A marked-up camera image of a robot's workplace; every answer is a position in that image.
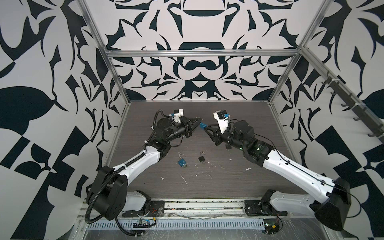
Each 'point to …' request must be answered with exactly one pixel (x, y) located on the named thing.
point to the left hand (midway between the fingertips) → (203, 116)
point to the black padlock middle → (201, 158)
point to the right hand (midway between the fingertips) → (206, 127)
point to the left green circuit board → (142, 223)
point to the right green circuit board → (271, 226)
